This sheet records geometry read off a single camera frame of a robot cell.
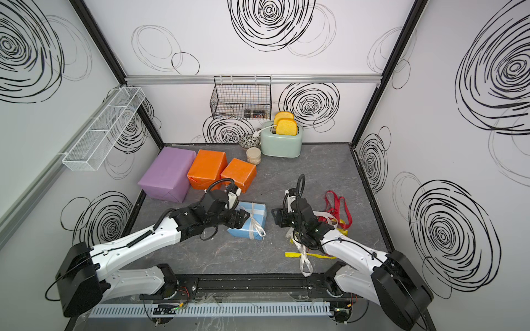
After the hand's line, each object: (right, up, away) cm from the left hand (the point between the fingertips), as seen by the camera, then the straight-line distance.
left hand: (242, 212), depth 79 cm
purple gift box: (-36, +13, +14) cm, 41 cm away
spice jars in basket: (+5, +40, +9) cm, 42 cm away
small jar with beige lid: (+2, +23, +31) cm, 38 cm away
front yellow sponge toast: (+19, +37, +23) cm, 48 cm away
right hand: (+13, -1, +5) cm, 14 cm away
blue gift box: (+7, -4, +5) cm, 10 cm away
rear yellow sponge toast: (+17, +44, +25) cm, 54 cm away
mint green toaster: (+16, +29, +32) cm, 46 cm away
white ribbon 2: (+4, -5, +2) cm, 7 cm away
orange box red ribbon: (-19, +16, +18) cm, 31 cm away
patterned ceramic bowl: (-2, +32, +41) cm, 52 cm away
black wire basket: (-7, +52, +18) cm, 55 cm away
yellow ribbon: (+21, -17, +2) cm, 27 cm away
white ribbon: (+24, -20, 0) cm, 32 cm away
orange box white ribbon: (-3, +14, +21) cm, 26 cm away
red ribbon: (+40, -3, +13) cm, 42 cm away
